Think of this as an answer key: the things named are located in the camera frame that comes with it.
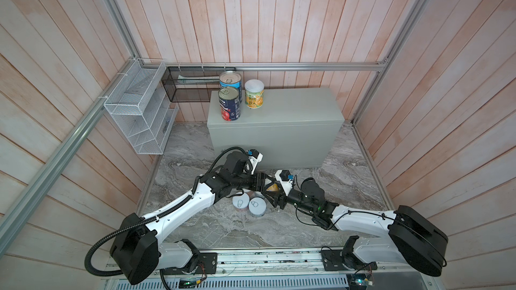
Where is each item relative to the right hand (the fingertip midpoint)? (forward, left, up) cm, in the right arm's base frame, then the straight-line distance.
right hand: (266, 185), depth 78 cm
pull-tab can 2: (-5, +4, -9) cm, 11 cm away
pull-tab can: (-4, +11, -9) cm, 15 cm away
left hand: (-1, 0, +3) cm, 3 cm away
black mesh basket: (+52, +39, +11) cm, 66 cm away
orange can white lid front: (-3, -3, +3) cm, 5 cm away
